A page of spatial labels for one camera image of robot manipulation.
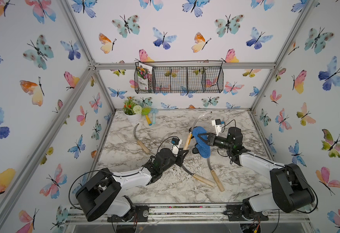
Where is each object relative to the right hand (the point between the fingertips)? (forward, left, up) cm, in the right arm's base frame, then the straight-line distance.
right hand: (200, 135), depth 80 cm
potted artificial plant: (+22, +45, -7) cm, 51 cm away
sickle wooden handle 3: (-18, -4, -20) cm, 27 cm away
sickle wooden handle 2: (-4, +6, -1) cm, 8 cm away
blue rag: (-7, -1, -2) cm, 8 cm away
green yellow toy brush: (+34, +39, -19) cm, 55 cm away
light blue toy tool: (+36, +33, -19) cm, 52 cm away
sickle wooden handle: (+3, +36, -20) cm, 41 cm away
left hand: (-6, +6, -6) cm, 11 cm away
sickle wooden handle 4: (-21, -13, -20) cm, 31 cm away
